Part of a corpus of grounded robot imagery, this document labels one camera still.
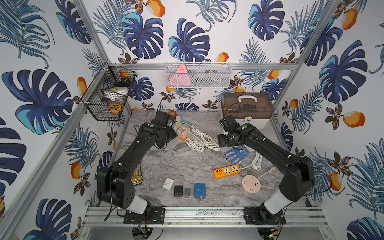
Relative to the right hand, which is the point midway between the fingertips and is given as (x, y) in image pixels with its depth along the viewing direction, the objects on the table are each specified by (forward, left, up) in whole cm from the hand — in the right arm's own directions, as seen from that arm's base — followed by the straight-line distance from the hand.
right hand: (224, 140), depth 85 cm
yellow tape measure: (+10, +61, +15) cm, 63 cm away
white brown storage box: (+23, -21, +4) cm, 31 cm away
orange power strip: (-13, -2, -13) cm, 18 cm away
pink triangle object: (+30, +26, +21) cm, 45 cm away
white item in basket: (+15, +59, +22) cm, 64 cm away
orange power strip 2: (+16, +22, -11) cm, 29 cm away
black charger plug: (-24, +26, -13) cm, 38 cm away
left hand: (0, +30, +4) cm, 30 cm away
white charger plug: (-20, +32, -13) cm, 40 cm away
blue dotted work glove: (+1, -12, -16) cm, 20 cm away
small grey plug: (-24, +21, -15) cm, 35 cm away
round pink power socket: (-20, -14, -12) cm, 28 cm away
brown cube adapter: (+26, +33, -5) cm, 42 cm away
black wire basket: (+9, +68, +19) cm, 71 cm away
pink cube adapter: (+11, +25, -6) cm, 28 cm away
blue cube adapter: (-25, +14, -11) cm, 30 cm away
